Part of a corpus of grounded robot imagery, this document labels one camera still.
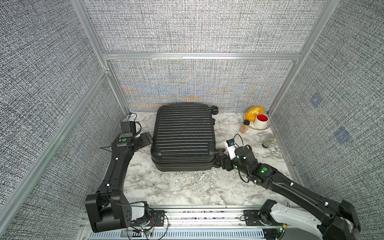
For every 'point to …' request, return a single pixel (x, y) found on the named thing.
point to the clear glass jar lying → (268, 140)
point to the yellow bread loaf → (251, 113)
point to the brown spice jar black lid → (243, 127)
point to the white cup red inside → (261, 121)
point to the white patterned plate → (251, 123)
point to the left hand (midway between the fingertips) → (147, 138)
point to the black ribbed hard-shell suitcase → (183, 138)
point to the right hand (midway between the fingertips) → (223, 152)
